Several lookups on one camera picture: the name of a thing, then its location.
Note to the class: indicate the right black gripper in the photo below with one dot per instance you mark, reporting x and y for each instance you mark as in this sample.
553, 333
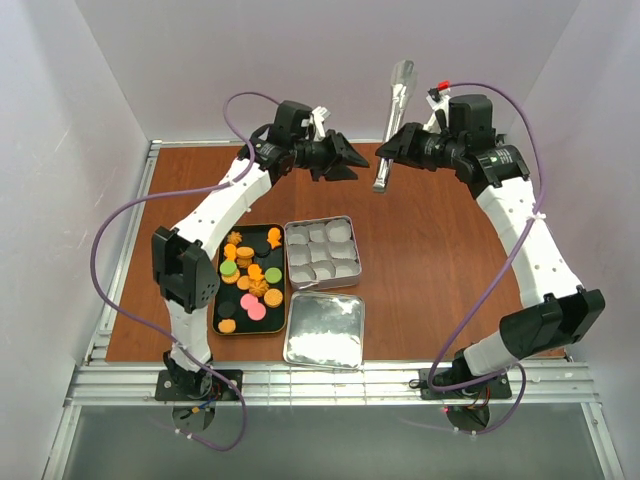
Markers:
410, 147

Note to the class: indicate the orange flower cookie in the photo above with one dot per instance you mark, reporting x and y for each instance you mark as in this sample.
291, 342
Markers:
258, 288

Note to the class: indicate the pink sandwich cookie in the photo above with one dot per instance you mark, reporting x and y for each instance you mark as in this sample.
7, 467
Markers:
248, 300
257, 312

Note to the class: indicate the green topped sandwich cookie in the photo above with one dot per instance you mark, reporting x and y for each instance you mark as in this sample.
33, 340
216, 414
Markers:
229, 271

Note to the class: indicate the black cookie upper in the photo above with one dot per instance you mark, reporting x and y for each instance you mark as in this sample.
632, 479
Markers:
262, 249

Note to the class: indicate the black cookie tray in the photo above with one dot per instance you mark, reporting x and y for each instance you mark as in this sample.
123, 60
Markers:
275, 318

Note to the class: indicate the pink sandwich cookie upper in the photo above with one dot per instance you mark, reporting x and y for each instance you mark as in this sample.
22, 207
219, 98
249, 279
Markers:
248, 300

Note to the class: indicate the silver cookie tin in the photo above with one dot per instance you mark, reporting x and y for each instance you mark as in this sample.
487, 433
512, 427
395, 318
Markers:
322, 253

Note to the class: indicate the orange bear cookie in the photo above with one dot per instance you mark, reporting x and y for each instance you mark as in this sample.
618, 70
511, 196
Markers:
255, 272

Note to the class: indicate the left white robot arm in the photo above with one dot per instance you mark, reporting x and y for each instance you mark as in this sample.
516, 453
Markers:
182, 256

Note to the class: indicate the silver metal tongs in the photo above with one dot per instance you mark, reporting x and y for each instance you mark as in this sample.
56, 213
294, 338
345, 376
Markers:
403, 83

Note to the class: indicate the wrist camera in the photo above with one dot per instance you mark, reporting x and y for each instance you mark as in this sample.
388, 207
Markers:
294, 120
470, 114

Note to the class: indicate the black sandwich cookie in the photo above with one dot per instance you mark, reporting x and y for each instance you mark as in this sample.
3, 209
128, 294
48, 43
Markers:
226, 310

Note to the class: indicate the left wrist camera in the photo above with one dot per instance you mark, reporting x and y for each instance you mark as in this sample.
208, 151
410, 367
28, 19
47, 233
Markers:
294, 120

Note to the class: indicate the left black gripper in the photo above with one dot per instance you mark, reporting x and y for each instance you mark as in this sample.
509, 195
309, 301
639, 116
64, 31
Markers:
331, 155

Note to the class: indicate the plain orange round cookie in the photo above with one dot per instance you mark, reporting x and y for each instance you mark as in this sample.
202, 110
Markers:
243, 283

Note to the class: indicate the orange fish cookie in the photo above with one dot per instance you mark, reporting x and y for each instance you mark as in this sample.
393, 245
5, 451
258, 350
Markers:
274, 238

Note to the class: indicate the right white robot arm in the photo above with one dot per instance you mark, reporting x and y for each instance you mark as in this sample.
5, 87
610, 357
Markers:
557, 310

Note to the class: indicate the orange star cookie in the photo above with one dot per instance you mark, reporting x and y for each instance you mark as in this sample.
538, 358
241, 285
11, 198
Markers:
234, 238

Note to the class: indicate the orange scalloped cookie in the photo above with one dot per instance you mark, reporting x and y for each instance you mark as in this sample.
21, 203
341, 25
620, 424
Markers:
226, 326

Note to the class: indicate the orange dotted round cookie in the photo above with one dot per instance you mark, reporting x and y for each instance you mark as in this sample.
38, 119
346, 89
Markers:
273, 298

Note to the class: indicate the silver tin lid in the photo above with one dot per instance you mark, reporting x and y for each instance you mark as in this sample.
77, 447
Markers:
325, 330

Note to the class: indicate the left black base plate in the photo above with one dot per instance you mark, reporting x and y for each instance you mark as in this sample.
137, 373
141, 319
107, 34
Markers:
192, 386

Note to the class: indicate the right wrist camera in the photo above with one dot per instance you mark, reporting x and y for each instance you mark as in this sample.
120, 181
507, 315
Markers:
470, 114

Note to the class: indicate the pink sandwich cookie lower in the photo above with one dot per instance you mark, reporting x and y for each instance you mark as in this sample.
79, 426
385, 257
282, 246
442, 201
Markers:
257, 312

